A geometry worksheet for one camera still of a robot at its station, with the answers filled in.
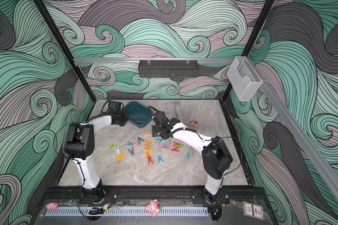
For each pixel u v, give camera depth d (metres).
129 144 0.93
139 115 1.14
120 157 0.87
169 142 0.93
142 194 0.75
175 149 0.90
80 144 0.53
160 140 0.95
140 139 0.95
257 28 0.79
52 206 0.69
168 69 0.95
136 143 0.92
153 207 0.67
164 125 0.64
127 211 0.70
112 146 0.92
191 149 0.90
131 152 0.90
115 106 0.80
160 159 0.86
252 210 0.68
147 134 0.98
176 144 0.92
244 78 0.78
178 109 1.10
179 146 0.92
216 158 0.45
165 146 0.92
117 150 0.90
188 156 0.87
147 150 0.90
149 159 0.86
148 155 0.88
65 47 0.87
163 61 0.93
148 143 0.95
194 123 1.01
